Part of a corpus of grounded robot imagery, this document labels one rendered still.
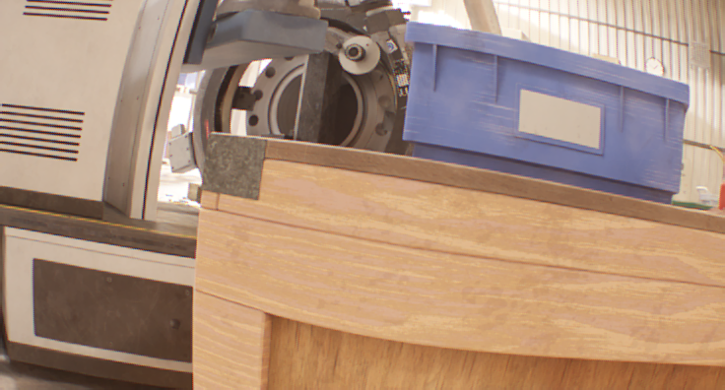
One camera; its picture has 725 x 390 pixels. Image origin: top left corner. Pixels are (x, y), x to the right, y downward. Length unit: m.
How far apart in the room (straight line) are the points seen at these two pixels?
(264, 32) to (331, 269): 0.72
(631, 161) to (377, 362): 0.28
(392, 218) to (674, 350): 0.28
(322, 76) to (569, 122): 1.61
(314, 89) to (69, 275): 1.25
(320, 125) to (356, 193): 1.61
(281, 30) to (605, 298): 0.86
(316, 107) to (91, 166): 1.11
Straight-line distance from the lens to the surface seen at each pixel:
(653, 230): 0.57
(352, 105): 3.03
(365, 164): 0.60
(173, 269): 1.23
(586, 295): 0.57
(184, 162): 2.46
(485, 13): 1.98
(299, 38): 1.31
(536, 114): 0.66
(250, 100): 2.46
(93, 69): 1.23
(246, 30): 1.27
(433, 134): 0.68
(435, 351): 0.61
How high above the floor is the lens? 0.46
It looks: 1 degrees down
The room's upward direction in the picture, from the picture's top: 8 degrees clockwise
